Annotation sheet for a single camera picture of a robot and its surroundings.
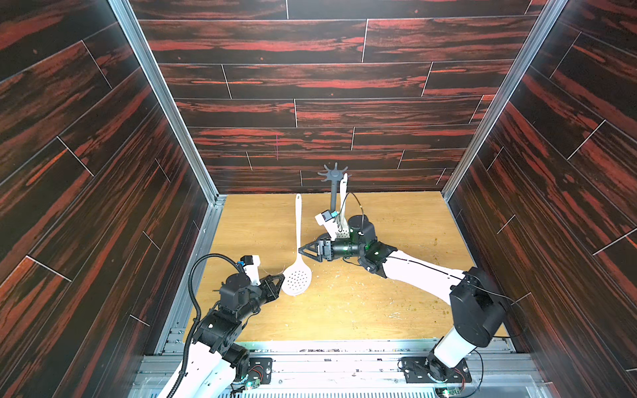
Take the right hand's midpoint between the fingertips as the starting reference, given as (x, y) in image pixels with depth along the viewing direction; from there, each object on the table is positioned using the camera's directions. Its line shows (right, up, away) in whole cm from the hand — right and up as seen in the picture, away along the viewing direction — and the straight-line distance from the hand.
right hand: (305, 245), depth 76 cm
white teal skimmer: (-2, -10, -3) cm, 11 cm away
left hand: (-5, -10, -2) cm, 11 cm away
